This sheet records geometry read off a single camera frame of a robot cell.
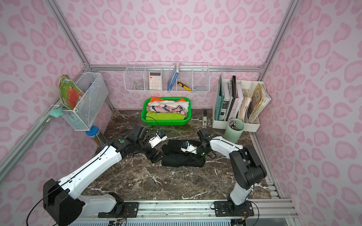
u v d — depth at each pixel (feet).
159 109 3.44
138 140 1.93
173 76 2.89
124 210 2.36
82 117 2.36
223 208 2.37
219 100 2.83
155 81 3.11
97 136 2.79
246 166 1.53
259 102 3.04
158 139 2.23
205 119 3.54
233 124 2.89
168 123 3.39
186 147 2.55
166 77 3.28
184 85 3.21
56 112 2.06
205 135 2.48
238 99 2.79
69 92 2.41
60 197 1.25
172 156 2.71
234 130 2.89
